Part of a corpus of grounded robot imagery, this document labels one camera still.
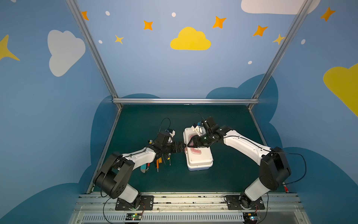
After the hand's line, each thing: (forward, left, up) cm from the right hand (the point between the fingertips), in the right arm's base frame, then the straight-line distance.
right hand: (191, 144), depth 82 cm
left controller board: (-36, +29, -13) cm, 48 cm away
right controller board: (-33, -32, -15) cm, 48 cm away
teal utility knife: (-12, +29, -12) cm, 34 cm away
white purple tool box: (-8, -4, -2) cm, 9 cm away
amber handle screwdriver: (-6, +19, -12) cm, 23 cm away
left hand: (+1, +5, -6) cm, 8 cm away
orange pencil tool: (-9, +21, -14) cm, 27 cm away
